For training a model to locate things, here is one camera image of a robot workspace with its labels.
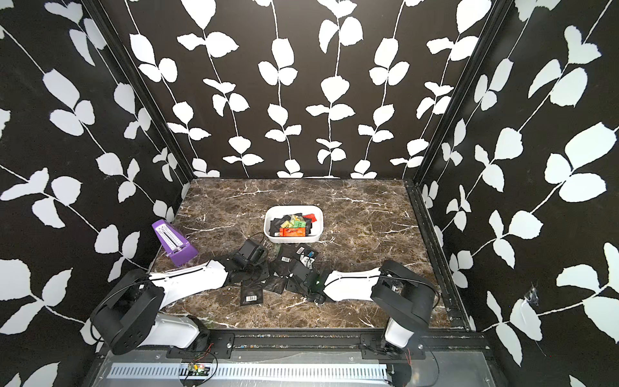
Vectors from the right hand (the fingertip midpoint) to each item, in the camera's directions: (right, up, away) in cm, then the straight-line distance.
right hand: (285, 280), depth 85 cm
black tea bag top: (+5, +8, +3) cm, 10 cm away
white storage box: (-8, +24, +16) cm, 30 cm away
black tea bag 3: (-4, -2, +1) cm, 4 cm away
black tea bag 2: (-12, -5, -2) cm, 13 cm away
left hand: (-5, +3, +3) cm, 7 cm away
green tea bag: (+2, +20, +13) cm, 24 cm away
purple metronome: (-41, +11, +3) cm, 42 cm away
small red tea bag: (+2, +16, +11) cm, 19 cm away
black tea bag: (-6, +19, +14) cm, 25 cm away
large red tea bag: (+9, +22, +19) cm, 30 cm away
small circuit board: (-24, -22, -15) cm, 36 cm away
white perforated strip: (-9, -22, -15) cm, 28 cm away
